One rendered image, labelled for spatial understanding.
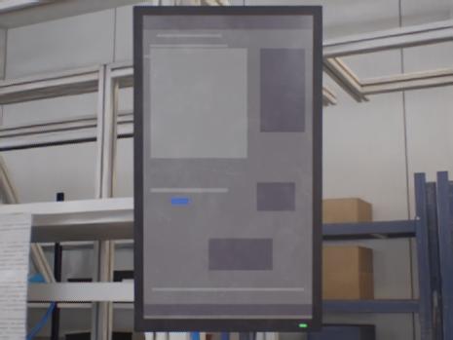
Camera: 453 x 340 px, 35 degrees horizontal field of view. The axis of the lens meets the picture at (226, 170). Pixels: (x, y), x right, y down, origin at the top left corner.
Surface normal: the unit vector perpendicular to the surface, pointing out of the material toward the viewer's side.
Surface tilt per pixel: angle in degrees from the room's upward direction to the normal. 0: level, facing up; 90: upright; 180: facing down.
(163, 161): 101
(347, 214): 90
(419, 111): 90
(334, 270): 90
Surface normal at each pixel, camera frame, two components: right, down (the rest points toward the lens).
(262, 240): 0.00, 0.02
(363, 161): -0.43, -0.15
